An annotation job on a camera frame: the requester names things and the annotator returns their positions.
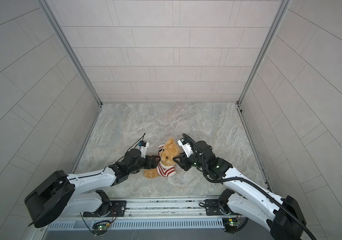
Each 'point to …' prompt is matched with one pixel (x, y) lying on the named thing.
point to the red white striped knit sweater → (164, 170)
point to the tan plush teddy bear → (171, 150)
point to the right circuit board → (230, 224)
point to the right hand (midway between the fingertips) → (175, 160)
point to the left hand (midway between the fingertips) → (161, 158)
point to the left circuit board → (100, 228)
